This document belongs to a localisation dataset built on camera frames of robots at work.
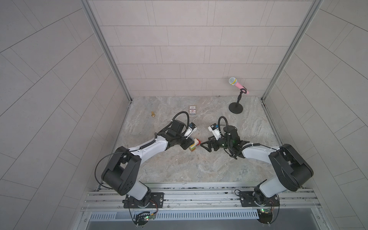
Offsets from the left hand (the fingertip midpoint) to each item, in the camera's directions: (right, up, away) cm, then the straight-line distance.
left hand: (193, 139), depth 87 cm
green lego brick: (0, -5, -1) cm, 5 cm away
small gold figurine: (-30, +15, +18) cm, 38 cm away
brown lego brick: (0, -6, 0) cm, 6 cm away
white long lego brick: (+2, -1, 0) cm, 2 cm away
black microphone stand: (+35, +20, +24) cm, 46 cm away
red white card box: (0, +18, +21) cm, 28 cm away
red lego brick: (+4, -1, 0) cm, 4 cm away
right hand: (+8, -1, -1) cm, 8 cm away
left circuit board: (-24, -32, -22) cm, 45 cm away
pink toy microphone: (+26, +37, +4) cm, 45 cm away
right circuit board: (+35, -34, -18) cm, 52 cm away
